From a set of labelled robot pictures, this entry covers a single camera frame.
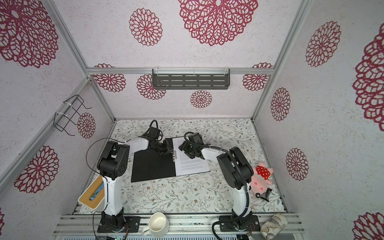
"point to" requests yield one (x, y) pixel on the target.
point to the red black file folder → (150, 164)
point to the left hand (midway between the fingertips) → (173, 152)
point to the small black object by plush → (265, 195)
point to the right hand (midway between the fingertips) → (180, 147)
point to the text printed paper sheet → (185, 165)
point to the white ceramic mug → (158, 225)
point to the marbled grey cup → (276, 224)
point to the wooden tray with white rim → (93, 197)
